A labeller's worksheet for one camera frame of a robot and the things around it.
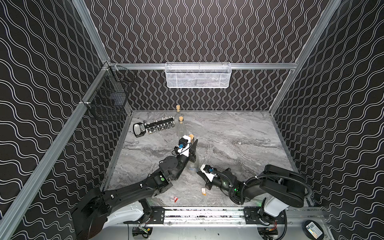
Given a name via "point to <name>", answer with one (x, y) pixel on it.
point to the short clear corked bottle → (178, 108)
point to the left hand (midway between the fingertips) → (198, 141)
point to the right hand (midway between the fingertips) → (198, 171)
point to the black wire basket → (108, 97)
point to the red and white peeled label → (175, 198)
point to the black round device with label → (313, 229)
